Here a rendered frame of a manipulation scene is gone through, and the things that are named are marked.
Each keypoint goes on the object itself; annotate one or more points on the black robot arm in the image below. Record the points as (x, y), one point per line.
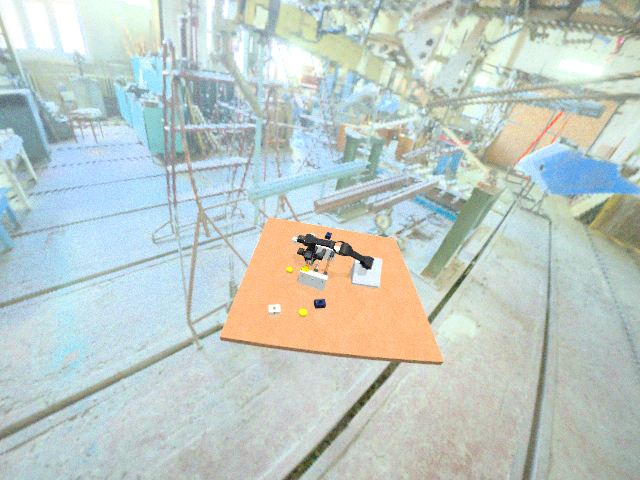
(345, 249)

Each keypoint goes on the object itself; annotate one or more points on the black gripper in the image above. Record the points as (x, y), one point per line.
(318, 256)

